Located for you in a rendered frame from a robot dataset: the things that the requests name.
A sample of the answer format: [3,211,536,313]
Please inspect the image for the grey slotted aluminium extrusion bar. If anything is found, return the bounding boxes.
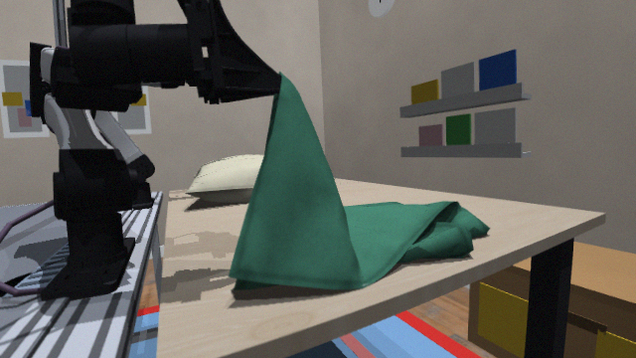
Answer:
[32,191,163,358]

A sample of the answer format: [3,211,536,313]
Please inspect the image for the green cloth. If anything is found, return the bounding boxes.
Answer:
[229,72,491,290]

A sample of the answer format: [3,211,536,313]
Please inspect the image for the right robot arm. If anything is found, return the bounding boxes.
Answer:
[30,0,143,301]

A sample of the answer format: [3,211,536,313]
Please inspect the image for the cream pillow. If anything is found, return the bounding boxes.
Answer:
[185,155,264,203]

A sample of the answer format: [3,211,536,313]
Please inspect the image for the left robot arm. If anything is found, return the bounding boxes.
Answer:
[94,81,197,210]

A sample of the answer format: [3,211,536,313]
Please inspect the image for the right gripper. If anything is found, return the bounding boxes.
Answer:
[127,0,282,104]

